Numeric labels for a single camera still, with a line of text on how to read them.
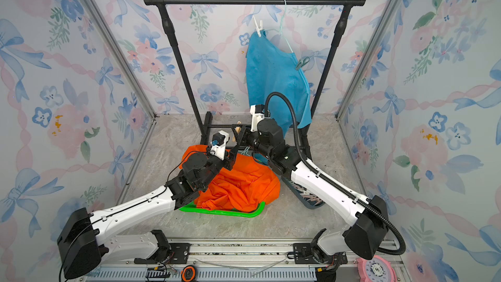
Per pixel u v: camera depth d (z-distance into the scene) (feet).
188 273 2.22
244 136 2.00
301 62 1.88
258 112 2.03
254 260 2.41
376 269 2.22
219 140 1.90
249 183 2.69
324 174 1.55
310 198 2.86
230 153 2.13
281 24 2.80
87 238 1.30
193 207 2.56
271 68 2.38
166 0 1.86
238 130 2.22
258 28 2.40
